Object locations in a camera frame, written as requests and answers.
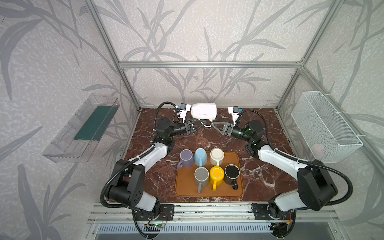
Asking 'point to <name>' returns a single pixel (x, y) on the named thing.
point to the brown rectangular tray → (185, 185)
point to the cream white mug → (216, 157)
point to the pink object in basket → (318, 150)
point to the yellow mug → (216, 176)
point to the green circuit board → (158, 225)
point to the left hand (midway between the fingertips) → (206, 121)
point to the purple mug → (186, 158)
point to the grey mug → (201, 175)
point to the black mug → (232, 172)
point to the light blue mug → (200, 157)
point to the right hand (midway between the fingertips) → (213, 121)
